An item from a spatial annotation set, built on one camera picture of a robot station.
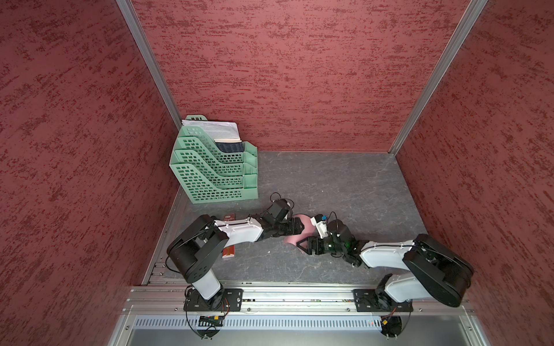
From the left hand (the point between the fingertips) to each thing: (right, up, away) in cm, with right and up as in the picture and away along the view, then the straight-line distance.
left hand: (294, 234), depth 89 cm
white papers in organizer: (-35, +45, +5) cm, 58 cm away
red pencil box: (-27, -6, -4) cm, 28 cm away
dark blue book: (-31, +39, +14) cm, 52 cm away
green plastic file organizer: (-40, +25, +9) cm, 48 cm away
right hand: (+3, -4, -4) cm, 7 cm away
